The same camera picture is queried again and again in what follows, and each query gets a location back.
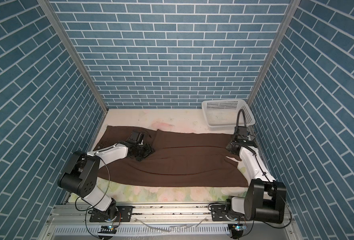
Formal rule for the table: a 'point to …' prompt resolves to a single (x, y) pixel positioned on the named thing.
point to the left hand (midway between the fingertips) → (153, 153)
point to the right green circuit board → (239, 227)
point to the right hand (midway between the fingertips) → (231, 145)
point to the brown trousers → (180, 159)
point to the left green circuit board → (109, 229)
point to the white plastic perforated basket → (222, 114)
